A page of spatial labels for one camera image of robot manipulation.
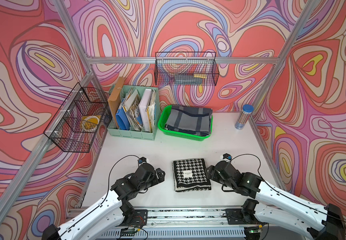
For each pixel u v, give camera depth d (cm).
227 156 71
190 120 99
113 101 82
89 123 70
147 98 93
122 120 93
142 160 72
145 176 59
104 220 57
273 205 51
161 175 71
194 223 73
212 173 70
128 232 72
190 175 83
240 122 105
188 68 96
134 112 96
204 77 89
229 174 57
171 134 101
